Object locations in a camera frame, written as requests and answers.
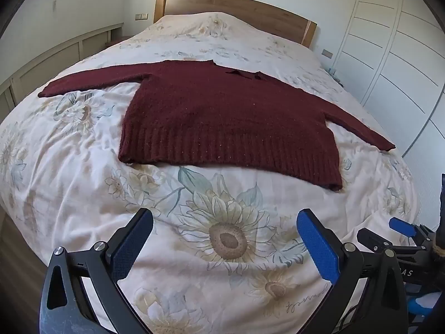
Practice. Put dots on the white wardrobe doors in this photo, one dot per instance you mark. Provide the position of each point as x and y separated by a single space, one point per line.
393 52

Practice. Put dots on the low white wall cabinet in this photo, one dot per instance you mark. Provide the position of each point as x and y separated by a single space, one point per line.
52 59

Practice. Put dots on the wooden headboard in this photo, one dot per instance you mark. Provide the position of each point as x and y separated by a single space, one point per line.
243 8

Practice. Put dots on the grey wall socket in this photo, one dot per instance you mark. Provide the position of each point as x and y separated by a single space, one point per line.
327 53

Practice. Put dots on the maroon knit sweater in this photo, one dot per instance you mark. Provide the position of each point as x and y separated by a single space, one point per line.
226 118

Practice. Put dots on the wall switch plate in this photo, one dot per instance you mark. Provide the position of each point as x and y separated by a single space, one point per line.
141 16

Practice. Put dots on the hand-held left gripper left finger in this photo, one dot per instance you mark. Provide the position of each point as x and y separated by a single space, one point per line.
134 241

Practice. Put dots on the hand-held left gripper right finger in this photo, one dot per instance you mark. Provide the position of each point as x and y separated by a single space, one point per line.
318 245

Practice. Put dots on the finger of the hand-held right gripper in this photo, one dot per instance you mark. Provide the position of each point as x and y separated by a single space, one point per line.
403 226
372 238

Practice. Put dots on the floral white blanket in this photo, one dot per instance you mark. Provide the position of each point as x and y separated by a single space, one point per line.
173 222

